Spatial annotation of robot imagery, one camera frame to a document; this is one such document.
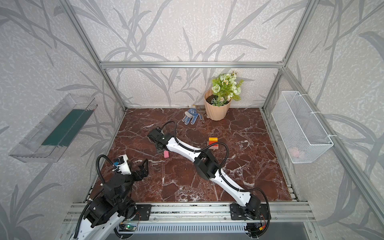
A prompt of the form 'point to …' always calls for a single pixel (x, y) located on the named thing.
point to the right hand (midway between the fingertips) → (163, 141)
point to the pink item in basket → (295, 152)
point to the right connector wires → (255, 230)
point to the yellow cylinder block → (213, 139)
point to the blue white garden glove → (191, 113)
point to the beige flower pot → (215, 112)
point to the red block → (210, 142)
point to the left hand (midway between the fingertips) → (144, 157)
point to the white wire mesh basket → (302, 136)
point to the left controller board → (130, 227)
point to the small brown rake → (201, 109)
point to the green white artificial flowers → (226, 88)
